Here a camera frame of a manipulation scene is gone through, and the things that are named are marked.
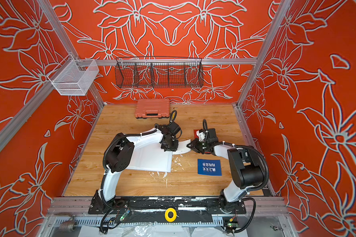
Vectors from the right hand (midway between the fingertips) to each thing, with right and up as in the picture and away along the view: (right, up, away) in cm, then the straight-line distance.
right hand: (187, 144), depth 91 cm
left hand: (-7, -3, +3) cm, 8 cm away
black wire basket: (-19, +48, +7) cm, 52 cm away
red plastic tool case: (-23, +25, +20) cm, 39 cm away
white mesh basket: (-72, +42, +2) cm, 84 cm away
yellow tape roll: (-10, -32, -22) cm, 40 cm away
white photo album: (-23, -8, -1) cm, 24 cm away
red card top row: (+6, +5, +11) cm, 13 cm away
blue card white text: (+12, -13, -5) cm, 18 cm away
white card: (-3, -2, 0) cm, 4 cm away
